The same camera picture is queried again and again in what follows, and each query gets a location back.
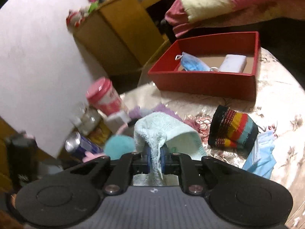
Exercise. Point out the purple drink can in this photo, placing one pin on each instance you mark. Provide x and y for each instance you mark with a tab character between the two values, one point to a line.
76	145

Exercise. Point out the light blue towel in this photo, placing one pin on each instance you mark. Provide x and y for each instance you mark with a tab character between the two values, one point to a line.
158	129

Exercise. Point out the red lidded cup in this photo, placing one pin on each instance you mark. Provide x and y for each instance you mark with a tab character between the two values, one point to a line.
104	97

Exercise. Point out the red santa plush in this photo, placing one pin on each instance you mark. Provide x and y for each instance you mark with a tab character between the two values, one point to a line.
75	18

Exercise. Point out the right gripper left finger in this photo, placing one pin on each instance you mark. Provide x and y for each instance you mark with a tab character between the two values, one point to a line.
123	170

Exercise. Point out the red cardboard box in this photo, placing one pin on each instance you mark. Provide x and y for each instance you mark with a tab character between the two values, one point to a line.
243	86

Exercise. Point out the glass jar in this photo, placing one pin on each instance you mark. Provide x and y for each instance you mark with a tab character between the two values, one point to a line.
90	124

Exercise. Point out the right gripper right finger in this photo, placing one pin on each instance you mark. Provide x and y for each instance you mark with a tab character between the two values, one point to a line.
186	169

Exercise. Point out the wooden cabinet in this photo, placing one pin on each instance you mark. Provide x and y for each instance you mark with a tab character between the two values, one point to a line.
124	34

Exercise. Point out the pink pig plush toy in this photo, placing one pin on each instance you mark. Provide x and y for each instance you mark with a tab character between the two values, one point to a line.
122	142

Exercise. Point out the purple cloth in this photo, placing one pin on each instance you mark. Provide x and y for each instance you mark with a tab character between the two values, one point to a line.
137	112

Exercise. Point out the blue face mask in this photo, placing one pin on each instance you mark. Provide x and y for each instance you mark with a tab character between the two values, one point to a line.
189	62
261	161

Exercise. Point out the striped knit sock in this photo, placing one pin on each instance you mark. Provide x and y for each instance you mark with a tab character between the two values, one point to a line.
232	129

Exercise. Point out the floral pink quilt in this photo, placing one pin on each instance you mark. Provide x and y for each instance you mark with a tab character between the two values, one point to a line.
185	15

